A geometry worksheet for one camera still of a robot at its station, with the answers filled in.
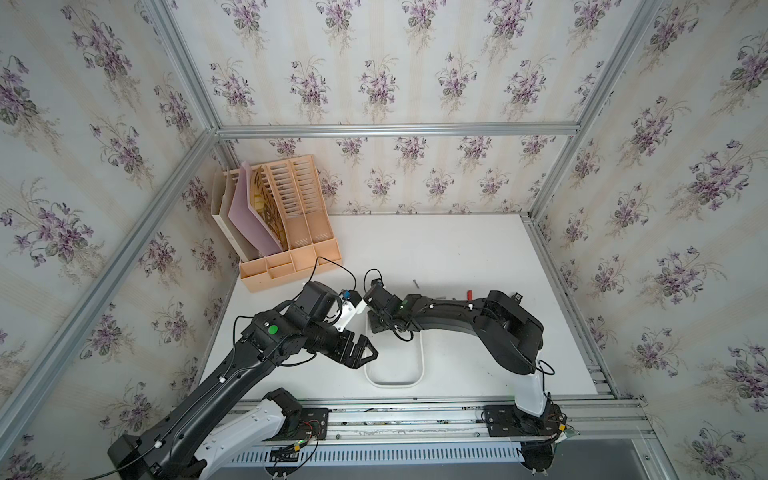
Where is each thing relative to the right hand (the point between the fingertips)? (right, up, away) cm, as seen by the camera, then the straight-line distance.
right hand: (377, 320), depth 92 cm
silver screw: (+13, +11, +9) cm, 19 cm away
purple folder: (-37, +30, -9) cm, 49 cm away
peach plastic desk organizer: (-31, +41, +19) cm, 55 cm away
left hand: (-2, -1, -25) cm, 25 cm away
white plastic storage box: (+6, -9, -10) cm, 15 cm away
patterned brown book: (-38, +37, +6) cm, 54 cm away
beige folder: (-43, +33, -12) cm, 55 cm away
